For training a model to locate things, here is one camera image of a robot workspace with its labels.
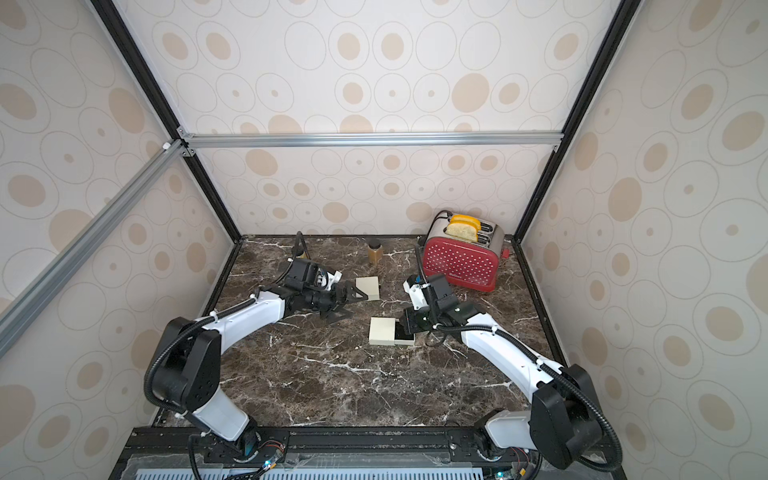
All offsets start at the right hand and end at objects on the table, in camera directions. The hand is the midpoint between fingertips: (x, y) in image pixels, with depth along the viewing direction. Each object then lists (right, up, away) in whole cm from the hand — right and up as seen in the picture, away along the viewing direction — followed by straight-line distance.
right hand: (400, 323), depth 82 cm
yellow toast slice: (+21, +31, +13) cm, 39 cm away
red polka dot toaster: (+20, +21, +11) cm, 31 cm away
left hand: (-10, +5, +1) cm, 11 cm away
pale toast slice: (+20, +27, +13) cm, 36 cm away
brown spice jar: (-8, +21, +24) cm, 33 cm away
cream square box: (-3, -4, +9) cm, 10 cm away
